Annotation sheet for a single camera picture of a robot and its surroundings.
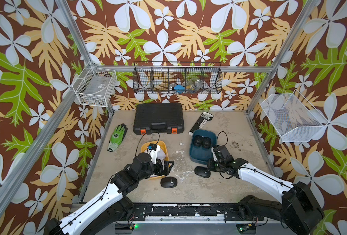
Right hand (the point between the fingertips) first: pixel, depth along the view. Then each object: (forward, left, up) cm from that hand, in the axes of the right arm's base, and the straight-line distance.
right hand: (205, 164), depth 87 cm
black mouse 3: (+18, +3, -1) cm, 18 cm away
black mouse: (-10, +22, -2) cm, 24 cm away
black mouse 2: (-3, +2, -3) cm, 5 cm away
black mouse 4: (+16, -3, -2) cm, 17 cm away
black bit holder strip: (+40, -4, -3) cm, 40 cm away
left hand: (-4, +22, +13) cm, 26 cm away
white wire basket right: (+16, -47, +24) cm, 55 cm away
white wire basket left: (+36, +66, +31) cm, 81 cm away
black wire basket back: (+51, +16, +27) cm, 60 cm away
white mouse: (+8, +27, -2) cm, 29 cm away
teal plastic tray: (+10, +1, -6) cm, 12 cm away
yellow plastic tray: (+12, +26, +1) cm, 29 cm away
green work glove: (+21, +59, -1) cm, 63 cm away
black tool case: (+36, +30, +3) cm, 47 cm away
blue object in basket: (+41, +15, +25) cm, 50 cm away
